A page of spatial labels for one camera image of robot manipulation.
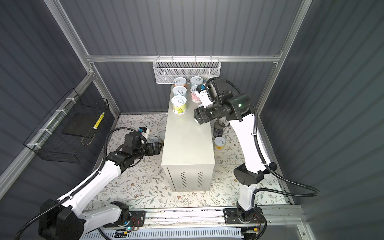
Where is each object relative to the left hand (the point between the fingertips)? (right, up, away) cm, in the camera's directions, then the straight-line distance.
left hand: (155, 144), depth 82 cm
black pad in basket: (-37, +11, -5) cm, 39 cm away
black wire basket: (-41, +4, -18) cm, 45 cm away
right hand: (+26, +16, -15) cm, 34 cm away
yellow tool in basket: (-30, +13, -3) cm, 32 cm away
